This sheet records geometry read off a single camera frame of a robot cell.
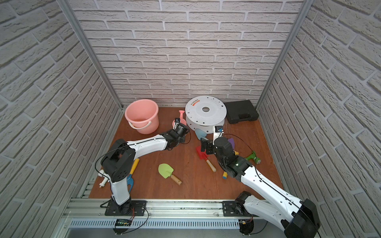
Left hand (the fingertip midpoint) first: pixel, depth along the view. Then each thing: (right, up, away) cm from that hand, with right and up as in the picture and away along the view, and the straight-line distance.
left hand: (176, 129), depth 96 cm
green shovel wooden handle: (-5, -24, -10) cm, 27 cm away
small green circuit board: (-23, -45, -24) cm, 56 cm away
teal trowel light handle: (+17, -4, +7) cm, 18 cm away
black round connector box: (+37, -46, -27) cm, 65 cm away
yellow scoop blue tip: (+30, -25, -13) cm, 41 cm away
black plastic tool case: (+48, +13, +14) cm, 51 cm away
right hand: (+21, -4, -19) cm, 28 cm away
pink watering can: (+5, +6, -11) cm, 14 cm away
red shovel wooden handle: (+18, -16, -4) cm, 25 cm away
